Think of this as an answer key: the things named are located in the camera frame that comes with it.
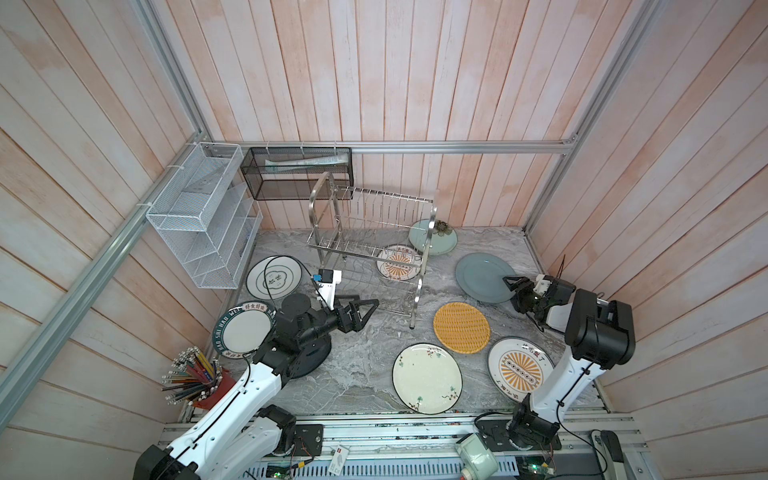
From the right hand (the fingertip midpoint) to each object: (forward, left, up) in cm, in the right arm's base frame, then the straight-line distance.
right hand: (505, 282), depth 101 cm
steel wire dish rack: (+21, +48, -4) cm, 52 cm away
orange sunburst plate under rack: (+6, +37, -2) cm, 37 cm away
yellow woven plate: (-16, +17, -2) cm, 24 cm away
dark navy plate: (-35, +57, +20) cm, 70 cm away
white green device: (-52, +19, +2) cm, 55 cm away
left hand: (-23, +45, +21) cm, 55 cm away
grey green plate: (+4, +7, -1) cm, 8 cm away
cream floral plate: (-32, +29, -1) cm, 44 cm away
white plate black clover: (+2, +82, -2) cm, 82 cm away
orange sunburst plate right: (-28, +2, -3) cm, 28 cm away
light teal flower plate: (+23, +18, -3) cm, 30 cm away
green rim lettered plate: (-19, +87, -2) cm, 89 cm away
